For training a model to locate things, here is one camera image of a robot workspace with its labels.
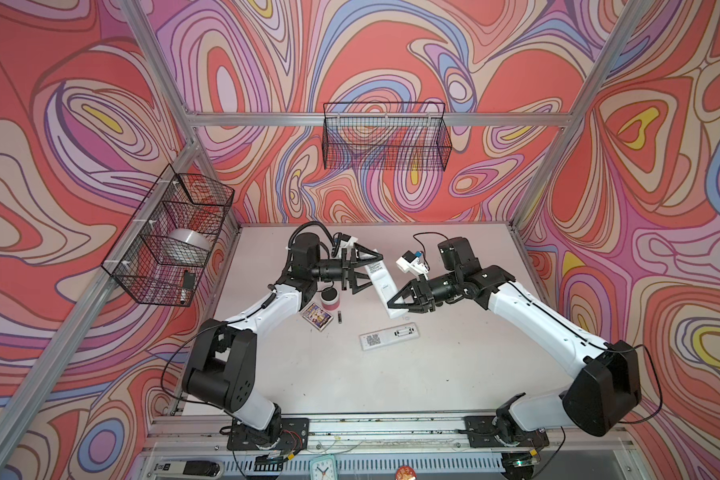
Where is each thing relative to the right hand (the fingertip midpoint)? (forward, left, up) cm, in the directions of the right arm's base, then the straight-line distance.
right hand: (395, 314), depth 68 cm
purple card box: (+12, +22, -23) cm, 34 cm away
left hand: (+11, +3, +2) cm, 11 cm away
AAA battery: (+13, +15, -25) cm, 32 cm away
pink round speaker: (+16, +18, -19) cm, 31 cm away
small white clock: (-27, +18, -22) cm, 39 cm away
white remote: (+6, +2, +3) cm, 7 cm away
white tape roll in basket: (+15, +49, +9) cm, 52 cm away
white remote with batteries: (+5, 0, -23) cm, 24 cm away
